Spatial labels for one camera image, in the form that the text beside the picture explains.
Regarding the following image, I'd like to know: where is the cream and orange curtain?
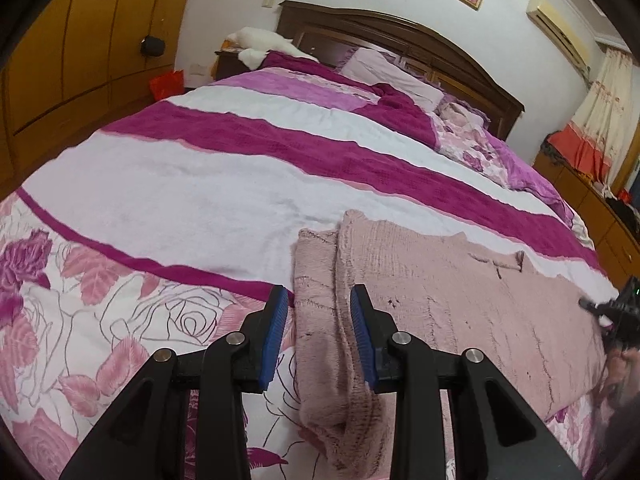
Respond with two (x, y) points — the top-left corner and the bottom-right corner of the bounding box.
(546, 47), (640, 187)

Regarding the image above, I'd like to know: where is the dark wooden headboard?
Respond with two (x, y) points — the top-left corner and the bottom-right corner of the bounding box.
(277, 0), (526, 142)

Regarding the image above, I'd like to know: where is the white cloth bundle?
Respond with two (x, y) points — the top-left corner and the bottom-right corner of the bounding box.
(222, 27), (322, 69)

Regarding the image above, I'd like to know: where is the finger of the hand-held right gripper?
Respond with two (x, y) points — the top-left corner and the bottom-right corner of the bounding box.
(578, 296), (612, 318)

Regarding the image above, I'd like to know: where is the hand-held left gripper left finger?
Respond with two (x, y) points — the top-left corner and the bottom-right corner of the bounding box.
(59, 284), (290, 480)

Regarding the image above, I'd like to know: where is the lavender pillow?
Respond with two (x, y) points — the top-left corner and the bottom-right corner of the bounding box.
(339, 47), (447, 112)

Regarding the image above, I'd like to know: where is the red bag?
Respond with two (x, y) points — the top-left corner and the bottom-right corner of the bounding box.
(148, 70), (185, 102)

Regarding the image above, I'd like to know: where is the pink knitted cardigan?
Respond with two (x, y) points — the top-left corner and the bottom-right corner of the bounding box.
(291, 209), (619, 480)

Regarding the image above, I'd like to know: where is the wall air conditioner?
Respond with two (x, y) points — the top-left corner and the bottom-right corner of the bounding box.
(525, 0), (591, 69)

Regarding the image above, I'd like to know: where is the person's right hand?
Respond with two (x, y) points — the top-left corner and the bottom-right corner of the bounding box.
(602, 347), (640, 411)

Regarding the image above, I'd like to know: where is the dark wooden nightstand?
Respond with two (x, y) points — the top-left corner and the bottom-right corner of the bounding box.
(214, 50), (247, 82)

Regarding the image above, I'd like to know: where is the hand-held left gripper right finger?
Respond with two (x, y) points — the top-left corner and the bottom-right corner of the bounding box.
(349, 284), (584, 480)

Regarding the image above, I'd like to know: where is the pile of clothes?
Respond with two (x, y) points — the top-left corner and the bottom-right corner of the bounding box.
(589, 179), (640, 242)

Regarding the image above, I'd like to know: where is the brown wooden wardrobe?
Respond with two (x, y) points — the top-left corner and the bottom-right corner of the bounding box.
(0, 0), (202, 202)

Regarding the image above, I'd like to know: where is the magenta white striped blanket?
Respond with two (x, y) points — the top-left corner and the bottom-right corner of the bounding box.
(19, 51), (622, 307)

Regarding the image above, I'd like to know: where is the low wooden cabinet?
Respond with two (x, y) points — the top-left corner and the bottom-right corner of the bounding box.
(532, 152), (640, 282)

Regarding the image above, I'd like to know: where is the folded floral quilt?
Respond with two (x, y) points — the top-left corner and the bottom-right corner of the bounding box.
(431, 101), (512, 187)

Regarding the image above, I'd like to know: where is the pink floral duvet cover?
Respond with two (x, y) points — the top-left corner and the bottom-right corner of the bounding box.
(0, 190), (640, 480)

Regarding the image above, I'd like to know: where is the purple plush quilt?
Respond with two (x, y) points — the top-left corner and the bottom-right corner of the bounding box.
(486, 134), (577, 222)

